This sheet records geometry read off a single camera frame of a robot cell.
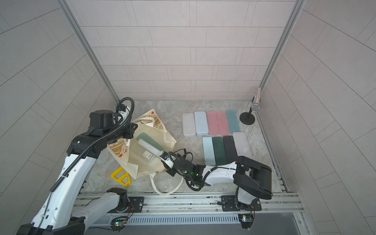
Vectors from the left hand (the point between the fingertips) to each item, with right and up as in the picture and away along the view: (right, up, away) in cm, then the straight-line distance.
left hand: (140, 123), depth 69 cm
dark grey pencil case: (+48, -19, +18) cm, 55 cm away
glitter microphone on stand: (+64, +1, +33) cm, 73 cm away
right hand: (+10, -20, +7) cm, 23 cm away
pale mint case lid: (+35, -21, +16) cm, 44 cm away
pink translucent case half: (+39, -2, +33) cm, 51 cm away
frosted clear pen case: (-4, -18, +13) cm, 23 cm away
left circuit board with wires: (-8, -44, -5) cm, 45 cm away
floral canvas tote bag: (-5, -12, -3) cm, 14 cm away
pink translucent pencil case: (+46, -2, +33) cm, 57 cm away
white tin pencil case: (+56, -16, +22) cm, 62 cm away
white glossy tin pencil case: (+22, -4, +32) cm, 39 cm away
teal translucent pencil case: (+54, -1, +36) cm, 65 cm away
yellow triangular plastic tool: (-14, -31, +9) cm, 35 cm away
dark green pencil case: (+41, -20, +17) cm, 49 cm away
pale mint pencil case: (+31, -3, +30) cm, 43 cm away
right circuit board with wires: (+51, -46, -1) cm, 68 cm away
